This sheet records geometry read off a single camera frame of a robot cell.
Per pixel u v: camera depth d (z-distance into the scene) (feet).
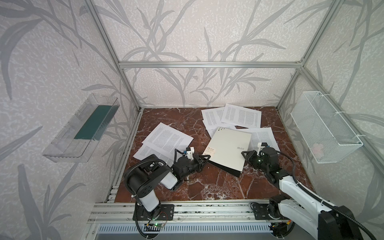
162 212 2.37
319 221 1.38
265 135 3.44
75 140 2.10
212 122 3.67
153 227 2.36
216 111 3.92
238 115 3.81
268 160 2.11
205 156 2.72
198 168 2.53
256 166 2.43
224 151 2.83
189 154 2.70
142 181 1.52
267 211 2.40
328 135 2.10
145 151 3.16
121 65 3.07
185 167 2.21
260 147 2.60
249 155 2.50
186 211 2.47
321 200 1.49
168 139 3.35
